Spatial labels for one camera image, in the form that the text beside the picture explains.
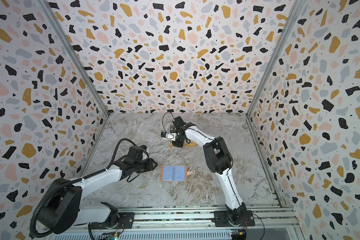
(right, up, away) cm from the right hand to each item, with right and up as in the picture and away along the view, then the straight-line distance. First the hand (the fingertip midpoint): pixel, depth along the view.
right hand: (177, 141), depth 101 cm
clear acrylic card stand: (-4, -3, -1) cm, 5 cm away
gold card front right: (+10, -2, 0) cm, 10 cm away
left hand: (-9, -12, -13) cm, 20 cm away
